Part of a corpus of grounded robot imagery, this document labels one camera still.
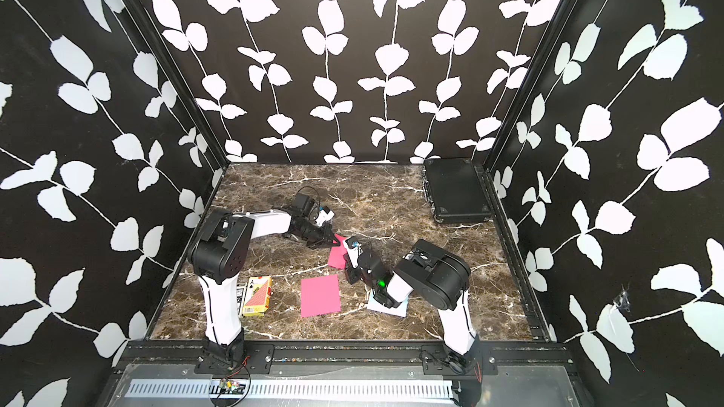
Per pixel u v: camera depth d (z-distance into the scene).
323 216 0.95
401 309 0.84
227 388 0.71
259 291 0.85
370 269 0.72
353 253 0.82
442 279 0.51
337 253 0.95
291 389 0.70
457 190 1.22
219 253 0.54
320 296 0.86
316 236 0.88
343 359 0.75
